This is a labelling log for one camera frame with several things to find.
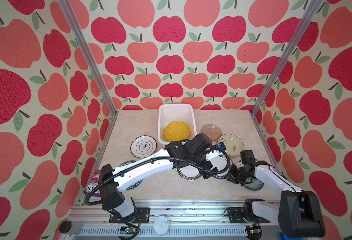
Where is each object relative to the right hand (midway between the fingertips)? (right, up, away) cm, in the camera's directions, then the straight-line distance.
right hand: (228, 176), depth 86 cm
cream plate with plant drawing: (+9, +17, +15) cm, 25 cm away
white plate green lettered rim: (-1, +4, +10) cm, 11 cm away
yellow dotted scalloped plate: (-30, +26, +21) cm, 45 cm away
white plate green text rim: (-54, -4, -2) cm, 54 cm away
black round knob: (-80, -15, -21) cm, 84 cm away
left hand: (-13, +12, -20) cm, 26 cm away
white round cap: (-38, -16, -18) cm, 45 cm away
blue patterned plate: (+5, +3, -19) cm, 20 cm away
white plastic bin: (-36, +39, +18) cm, 56 cm away
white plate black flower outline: (-53, +15, +15) cm, 57 cm away
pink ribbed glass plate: (-4, +26, +22) cm, 34 cm away
